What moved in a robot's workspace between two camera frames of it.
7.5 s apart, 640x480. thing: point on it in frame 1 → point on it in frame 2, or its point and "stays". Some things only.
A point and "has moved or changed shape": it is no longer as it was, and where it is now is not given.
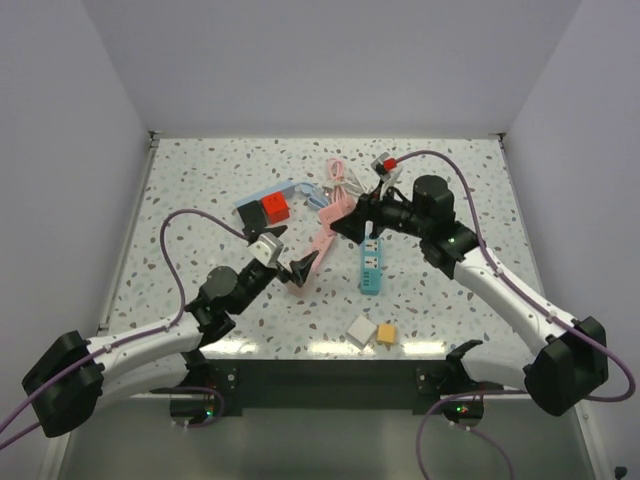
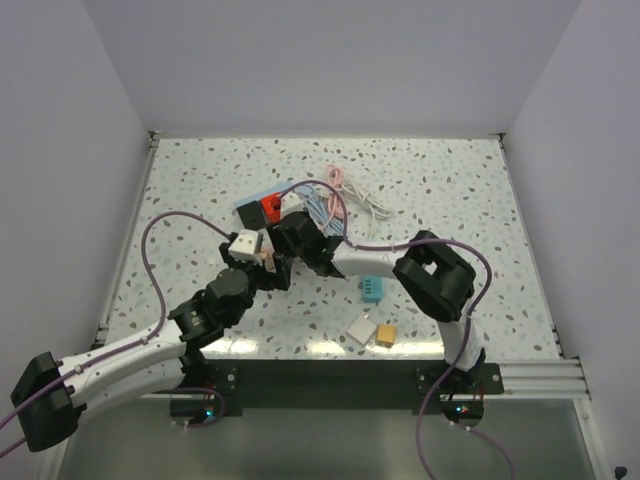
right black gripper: x=369 y=209 → x=278 y=235
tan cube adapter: x=386 y=333 stays
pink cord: x=337 y=171 has moved or changed shape
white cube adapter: x=361 y=332 stays
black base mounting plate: x=323 y=387 stays
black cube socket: x=253 y=214 stays
